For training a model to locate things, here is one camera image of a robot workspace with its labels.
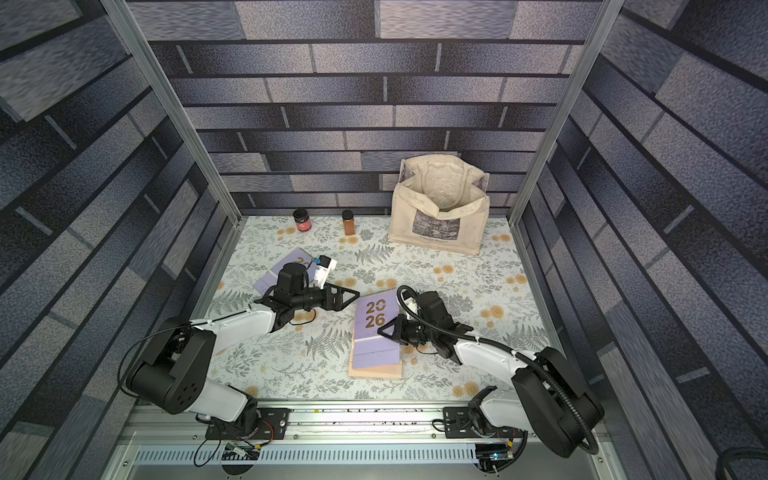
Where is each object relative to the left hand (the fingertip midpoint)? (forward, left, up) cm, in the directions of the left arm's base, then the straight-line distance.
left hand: (351, 291), depth 85 cm
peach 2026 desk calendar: (-19, -9, -11) cm, 24 cm away
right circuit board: (-37, -37, -11) cm, 53 cm away
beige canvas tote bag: (+42, -31, -2) cm, 53 cm away
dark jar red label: (+34, +23, -6) cm, 41 cm away
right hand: (-10, -8, -4) cm, 13 cm away
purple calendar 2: (+12, +31, -13) cm, 36 cm away
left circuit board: (-38, +26, -13) cm, 48 cm away
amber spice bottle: (+33, +4, -5) cm, 34 cm away
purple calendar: (-5, -7, -4) cm, 9 cm away
